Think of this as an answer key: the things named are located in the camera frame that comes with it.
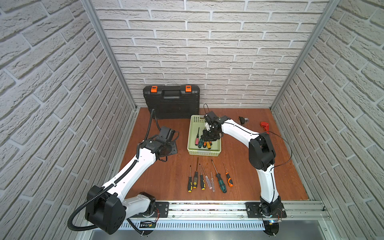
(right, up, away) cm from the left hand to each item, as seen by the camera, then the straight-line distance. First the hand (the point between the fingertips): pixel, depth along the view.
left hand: (175, 146), depth 81 cm
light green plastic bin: (+11, +13, +25) cm, 31 cm away
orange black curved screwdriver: (+31, -20, 0) cm, 37 cm away
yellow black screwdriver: (+8, -20, 0) cm, 22 cm away
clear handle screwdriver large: (+18, -20, +1) cm, 27 cm away
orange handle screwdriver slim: (+21, -1, +15) cm, 26 cm away
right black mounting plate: (+41, -32, -8) cm, 52 cm away
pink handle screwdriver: (+12, +2, +18) cm, 22 cm away
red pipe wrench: (+63, +10, +25) cm, 68 cm away
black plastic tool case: (-5, +27, +14) cm, 31 cm away
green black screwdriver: (+15, 0, +15) cm, 21 cm away
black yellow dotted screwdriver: (+11, -18, +2) cm, 22 cm away
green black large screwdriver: (+26, -21, -1) cm, 33 cm away
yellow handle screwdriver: (+19, -2, +13) cm, 23 cm away
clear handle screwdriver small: (+21, -21, 0) cm, 29 cm away
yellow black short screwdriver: (+15, -20, 0) cm, 25 cm away
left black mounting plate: (-6, -31, -9) cm, 33 cm away
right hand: (+19, +2, +14) cm, 24 cm away
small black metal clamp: (+47, +15, +29) cm, 57 cm away
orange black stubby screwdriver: (+17, -1, +14) cm, 22 cm away
